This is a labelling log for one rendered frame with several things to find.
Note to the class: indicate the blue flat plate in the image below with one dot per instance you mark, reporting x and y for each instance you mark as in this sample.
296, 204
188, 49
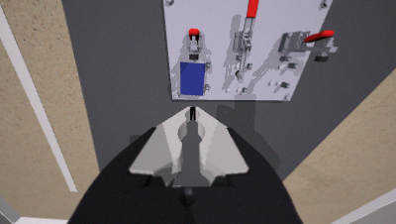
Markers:
192, 78

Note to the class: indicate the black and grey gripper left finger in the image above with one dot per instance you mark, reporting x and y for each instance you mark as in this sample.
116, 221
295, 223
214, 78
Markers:
158, 152

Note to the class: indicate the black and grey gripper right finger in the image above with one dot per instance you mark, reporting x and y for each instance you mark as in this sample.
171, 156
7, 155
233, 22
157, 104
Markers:
224, 152

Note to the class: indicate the white fixture plate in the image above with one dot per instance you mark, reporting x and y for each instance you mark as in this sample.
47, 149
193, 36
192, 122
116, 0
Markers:
219, 20

